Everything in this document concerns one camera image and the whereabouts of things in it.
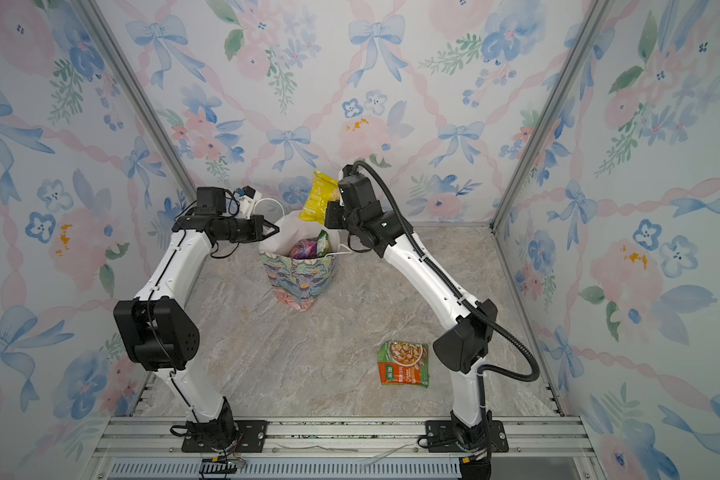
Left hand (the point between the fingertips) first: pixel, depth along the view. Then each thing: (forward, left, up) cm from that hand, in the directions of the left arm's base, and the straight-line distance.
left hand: (278, 226), depth 85 cm
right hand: (-2, -16, +9) cm, 18 cm away
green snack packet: (0, -12, -8) cm, 14 cm away
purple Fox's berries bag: (-3, -7, -7) cm, 10 cm away
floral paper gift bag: (-12, -6, -10) cm, 17 cm away
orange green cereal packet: (-30, -36, -25) cm, 53 cm away
